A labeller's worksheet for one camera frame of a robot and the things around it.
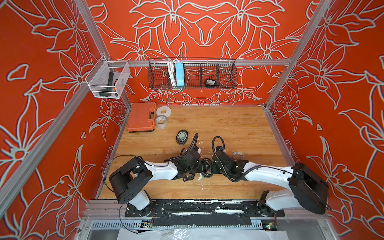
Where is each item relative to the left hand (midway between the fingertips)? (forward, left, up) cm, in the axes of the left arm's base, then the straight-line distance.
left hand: (208, 166), depth 84 cm
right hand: (0, 0, 0) cm, 0 cm away
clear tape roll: (+34, +35, -2) cm, 48 cm away
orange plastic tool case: (+34, +49, +1) cm, 60 cm away
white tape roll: (+45, +35, -2) cm, 57 cm away
